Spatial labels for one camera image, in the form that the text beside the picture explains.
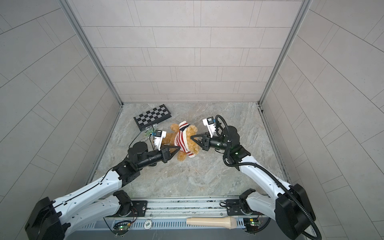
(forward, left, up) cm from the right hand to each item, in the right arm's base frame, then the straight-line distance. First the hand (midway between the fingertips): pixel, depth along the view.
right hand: (192, 141), depth 68 cm
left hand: (-2, +5, -3) cm, 6 cm away
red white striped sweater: (+1, +5, +1) cm, 5 cm away
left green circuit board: (-29, +33, -22) cm, 49 cm away
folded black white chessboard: (+34, +28, -20) cm, 48 cm away
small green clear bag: (+23, +28, -22) cm, 43 cm away
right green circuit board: (-31, -26, -27) cm, 48 cm away
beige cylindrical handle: (-29, -14, -21) cm, 39 cm away
